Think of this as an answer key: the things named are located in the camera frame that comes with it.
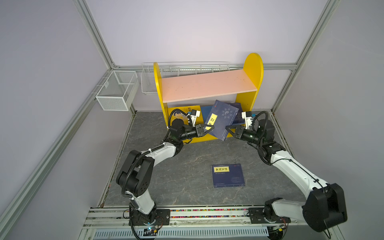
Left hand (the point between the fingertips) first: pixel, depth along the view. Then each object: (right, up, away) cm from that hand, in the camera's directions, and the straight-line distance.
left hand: (214, 130), depth 76 cm
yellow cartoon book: (-8, +6, +14) cm, 16 cm away
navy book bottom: (+3, +7, +1) cm, 8 cm away
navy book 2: (+9, -27, +11) cm, 31 cm away
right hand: (+6, 0, 0) cm, 6 cm away
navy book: (+11, +6, -2) cm, 13 cm away
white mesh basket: (-63, +25, +24) cm, 72 cm away
